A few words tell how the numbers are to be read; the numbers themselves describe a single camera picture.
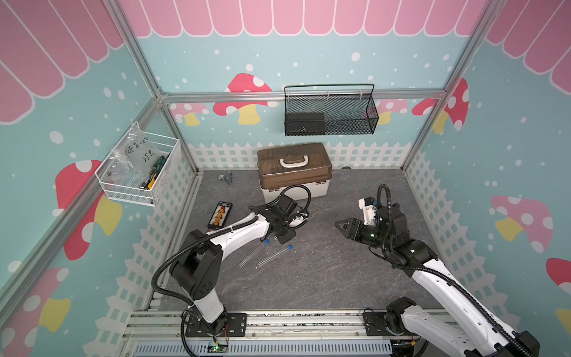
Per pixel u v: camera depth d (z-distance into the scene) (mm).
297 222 771
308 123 914
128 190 635
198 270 454
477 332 406
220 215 999
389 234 556
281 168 918
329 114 938
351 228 660
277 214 678
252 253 898
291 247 923
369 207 679
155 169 740
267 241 943
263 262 878
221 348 713
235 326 742
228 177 1158
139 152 716
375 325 740
